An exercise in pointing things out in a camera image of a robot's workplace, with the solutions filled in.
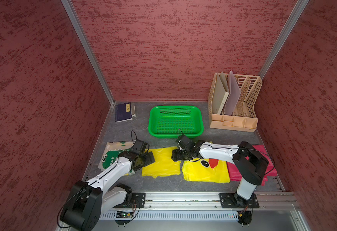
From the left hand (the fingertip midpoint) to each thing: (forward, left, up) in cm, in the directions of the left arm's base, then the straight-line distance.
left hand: (148, 164), depth 86 cm
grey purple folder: (+39, -55, +25) cm, 72 cm away
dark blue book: (+43, +25, -1) cm, 50 cm away
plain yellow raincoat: (0, -10, -1) cm, 10 cm away
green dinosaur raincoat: (+6, +23, +3) cm, 24 cm away
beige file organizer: (+32, -66, +7) cm, 74 cm away
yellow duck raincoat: (-3, -35, 0) cm, 35 cm away
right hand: (+3, -18, -1) cm, 18 cm away
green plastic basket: (+33, -12, 0) cm, 35 cm away
